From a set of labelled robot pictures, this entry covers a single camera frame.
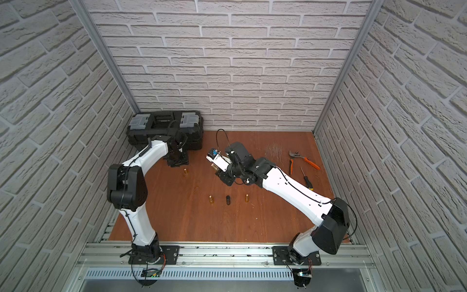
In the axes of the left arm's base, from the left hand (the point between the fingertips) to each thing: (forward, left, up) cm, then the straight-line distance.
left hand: (187, 160), depth 95 cm
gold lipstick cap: (-3, +2, -7) cm, 8 cm away
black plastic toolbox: (+16, +26, +9) cm, 32 cm away
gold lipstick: (-16, -18, +18) cm, 30 cm away
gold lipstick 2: (-20, -14, -5) cm, 25 cm away
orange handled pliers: (+9, -63, -6) cm, 63 cm away
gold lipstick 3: (-19, -32, -5) cm, 37 cm away
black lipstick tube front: (-21, -22, -4) cm, 31 cm away
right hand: (-15, -20, +15) cm, 29 cm away
